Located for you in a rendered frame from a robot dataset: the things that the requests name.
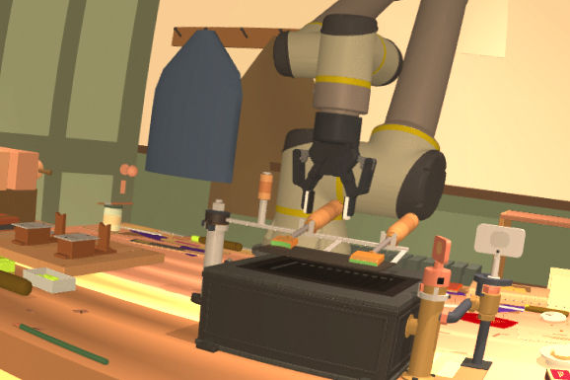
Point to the blue hanging apron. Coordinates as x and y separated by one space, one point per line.
193 107

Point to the wooden board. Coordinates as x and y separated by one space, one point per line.
111 257

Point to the brown block with grey top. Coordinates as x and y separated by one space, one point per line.
32 232
75 246

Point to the row of dark green blocks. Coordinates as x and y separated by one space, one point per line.
458 269

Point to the grey post with black collar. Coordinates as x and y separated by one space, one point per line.
215 241

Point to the salmon gas cock lever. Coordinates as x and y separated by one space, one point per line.
441 250

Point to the brass valve fitting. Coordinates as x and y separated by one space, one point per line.
488 301

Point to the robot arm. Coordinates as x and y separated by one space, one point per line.
427 85

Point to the brown roller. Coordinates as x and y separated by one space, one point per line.
15 283

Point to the black stove body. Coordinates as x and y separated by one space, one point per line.
303 321

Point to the red cloth patch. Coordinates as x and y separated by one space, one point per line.
503 321

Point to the white dish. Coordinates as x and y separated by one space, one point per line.
556 355
553 316

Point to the pink wooden press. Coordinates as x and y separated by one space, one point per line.
18 167

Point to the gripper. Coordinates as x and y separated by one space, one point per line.
337 139

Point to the white plate on rod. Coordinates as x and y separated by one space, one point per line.
499 239

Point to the brass gas pipe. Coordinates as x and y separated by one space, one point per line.
425 335

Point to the green panelled door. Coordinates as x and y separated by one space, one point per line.
75 63

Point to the brown upright bracket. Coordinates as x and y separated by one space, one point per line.
59 223
104 237

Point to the grey tool rest frame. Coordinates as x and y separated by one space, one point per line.
338 241

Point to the green rod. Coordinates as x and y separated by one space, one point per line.
62 344

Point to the white tray with green piece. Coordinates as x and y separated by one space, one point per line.
49 280

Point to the lime green block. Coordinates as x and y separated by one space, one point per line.
6 264

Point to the salmon door knob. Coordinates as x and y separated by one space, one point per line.
129 170

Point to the cream jar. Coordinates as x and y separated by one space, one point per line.
112 217

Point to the cream paper sheet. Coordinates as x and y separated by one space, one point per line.
559 288

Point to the orange wooden frame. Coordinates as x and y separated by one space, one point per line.
534 217

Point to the red box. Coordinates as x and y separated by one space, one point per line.
559 374

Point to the dark flat sheet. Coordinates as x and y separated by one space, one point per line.
320 254

